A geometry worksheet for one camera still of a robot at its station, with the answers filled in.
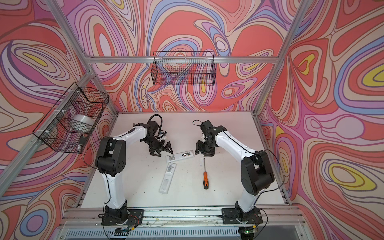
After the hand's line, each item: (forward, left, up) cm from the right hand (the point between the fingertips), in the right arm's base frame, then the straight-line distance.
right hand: (201, 156), depth 85 cm
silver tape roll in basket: (+6, +57, +25) cm, 63 cm away
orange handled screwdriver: (-9, -2, -9) cm, 13 cm away
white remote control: (-9, +20, -8) cm, 23 cm away
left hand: (+7, +20, -5) cm, 22 cm away
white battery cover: (+1, 0, -9) cm, 9 cm away
